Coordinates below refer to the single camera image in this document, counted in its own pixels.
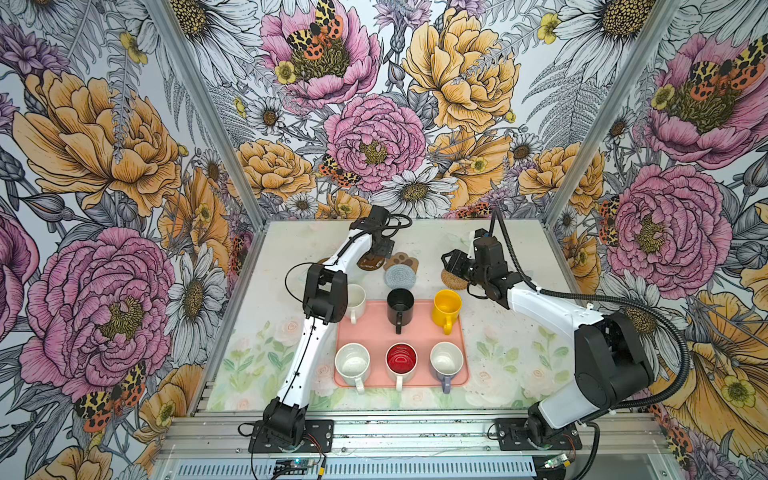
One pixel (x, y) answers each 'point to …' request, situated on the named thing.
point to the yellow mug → (446, 309)
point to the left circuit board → (293, 466)
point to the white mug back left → (356, 301)
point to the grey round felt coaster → (400, 276)
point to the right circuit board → (556, 461)
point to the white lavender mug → (446, 360)
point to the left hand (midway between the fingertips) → (374, 252)
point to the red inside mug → (401, 360)
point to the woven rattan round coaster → (453, 281)
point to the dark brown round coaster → (370, 261)
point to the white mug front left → (352, 362)
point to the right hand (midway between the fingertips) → (447, 266)
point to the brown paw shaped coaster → (401, 258)
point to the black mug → (400, 307)
